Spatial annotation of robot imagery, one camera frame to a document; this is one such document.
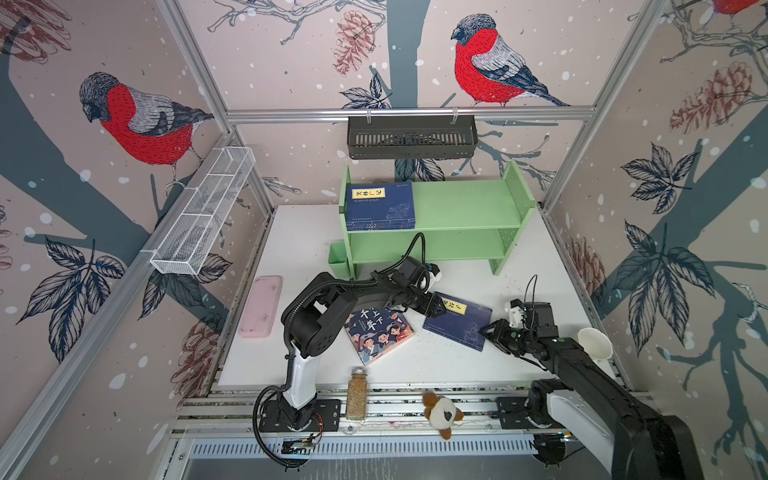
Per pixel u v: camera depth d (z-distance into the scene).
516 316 0.81
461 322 0.89
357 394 0.73
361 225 0.76
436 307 0.82
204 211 0.79
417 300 0.81
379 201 0.80
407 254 0.78
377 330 0.86
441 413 0.71
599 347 0.78
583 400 0.53
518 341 0.73
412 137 1.04
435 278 0.86
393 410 0.76
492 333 0.79
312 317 0.52
